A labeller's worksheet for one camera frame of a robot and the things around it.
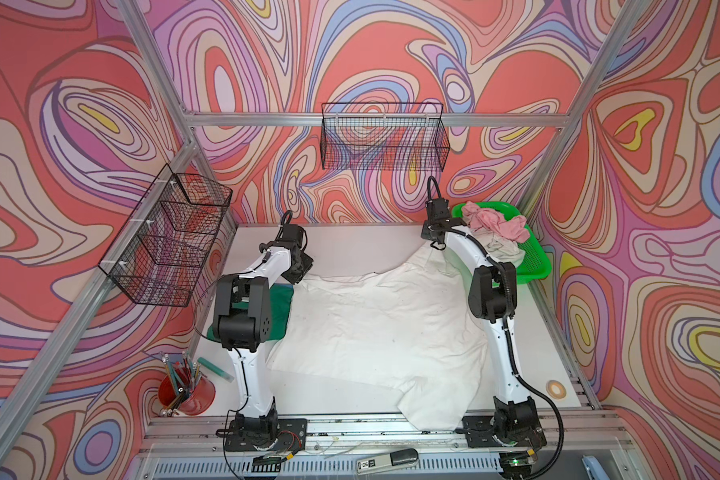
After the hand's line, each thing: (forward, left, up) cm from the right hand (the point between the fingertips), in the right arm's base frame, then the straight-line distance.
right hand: (437, 235), depth 109 cm
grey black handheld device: (-68, +22, -1) cm, 71 cm away
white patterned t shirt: (-7, -21, 0) cm, 22 cm away
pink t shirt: (+1, -28, +2) cm, 28 cm away
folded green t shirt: (-26, +55, -1) cm, 61 cm away
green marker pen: (-46, +70, -3) cm, 84 cm away
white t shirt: (-34, +14, -7) cm, 37 cm away
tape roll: (-53, -24, -7) cm, 58 cm away
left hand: (-12, +46, 0) cm, 47 cm away
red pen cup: (-52, +74, +3) cm, 90 cm away
